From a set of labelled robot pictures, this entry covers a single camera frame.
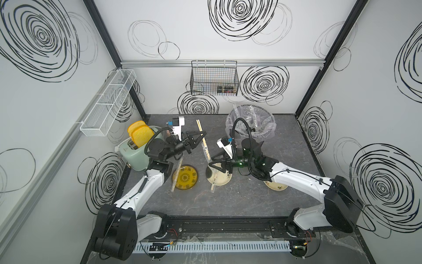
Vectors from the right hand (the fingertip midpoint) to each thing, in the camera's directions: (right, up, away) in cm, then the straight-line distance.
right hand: (211, 163), depth 71 cm
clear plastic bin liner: (+28, +18, +19) cm, 38 cm away
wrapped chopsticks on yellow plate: (-19, -10, +18) cm, 28 cm away
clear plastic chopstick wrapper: (-2, +5, -1) cm, 5 cm away
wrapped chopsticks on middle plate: (+1, -14, +14) cm, 20 cm away
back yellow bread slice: (-40, +17, +14) cm, 46 cm away
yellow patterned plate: (-13, -12, +19) cm, 26 cm away
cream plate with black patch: (+6, -12, +18) cm, 23 cm away
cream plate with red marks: (+33, -15, +13) cm, 38 cm away
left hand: (-2, +12, -5) cm, 13 cm away
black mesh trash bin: (+21, +19, +23) cm, 36 cm away
